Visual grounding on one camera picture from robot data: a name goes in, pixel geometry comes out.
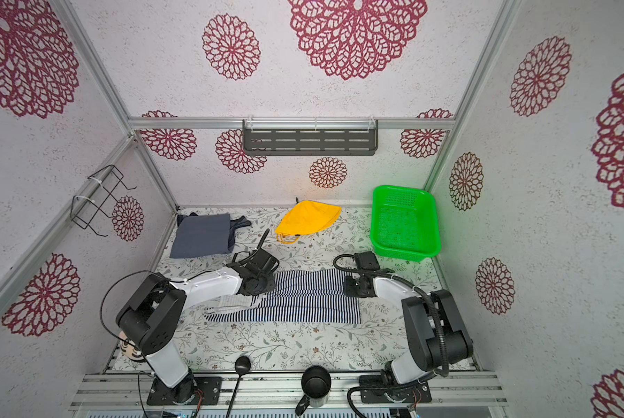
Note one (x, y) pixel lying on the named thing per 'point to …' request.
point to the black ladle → (241, 367)
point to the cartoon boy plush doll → (132, 351)
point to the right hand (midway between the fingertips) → (348, 285)
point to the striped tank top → (310, 296)
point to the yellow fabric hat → (303, 218)
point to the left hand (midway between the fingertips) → (270, 284)
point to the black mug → (315, 383)
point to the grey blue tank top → (206, 234)
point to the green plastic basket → (404, 224)
